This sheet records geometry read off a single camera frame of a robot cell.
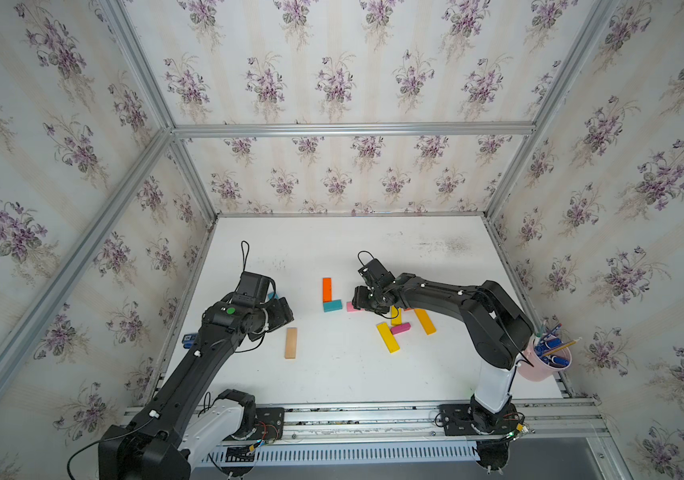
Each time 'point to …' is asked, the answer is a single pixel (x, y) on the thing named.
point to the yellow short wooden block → (399, 318)
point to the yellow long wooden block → (388, 337)
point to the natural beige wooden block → (291, 340)
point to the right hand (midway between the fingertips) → (362, 304)
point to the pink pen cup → (548, 357)
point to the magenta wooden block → (400, 328)
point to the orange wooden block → (327, 290)
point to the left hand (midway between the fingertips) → (285, 319)
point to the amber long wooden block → (425, 320)
